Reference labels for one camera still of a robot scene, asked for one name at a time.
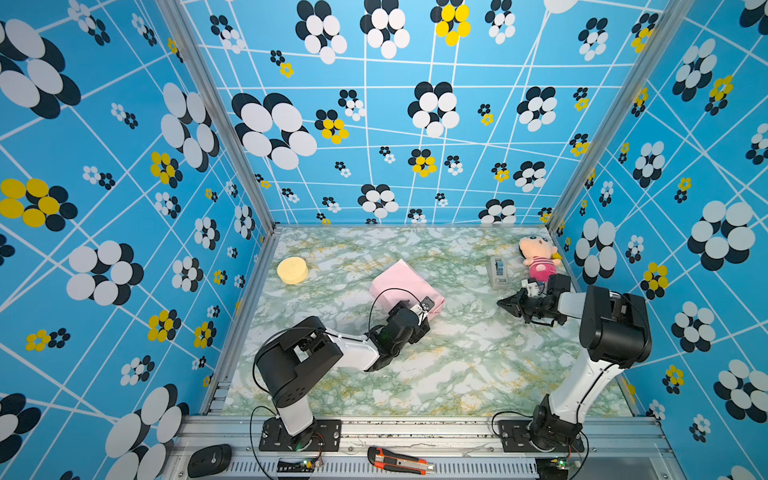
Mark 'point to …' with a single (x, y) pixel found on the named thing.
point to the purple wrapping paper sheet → (398, 283)
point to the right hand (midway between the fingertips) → (502, 303)
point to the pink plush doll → (540, 256)
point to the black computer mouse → (209, 460)
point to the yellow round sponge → (292, 270)
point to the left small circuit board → (293, 466)
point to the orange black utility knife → (385, 459)
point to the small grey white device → (498, 266)
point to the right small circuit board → (552, 468)
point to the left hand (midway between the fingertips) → (418, 310)
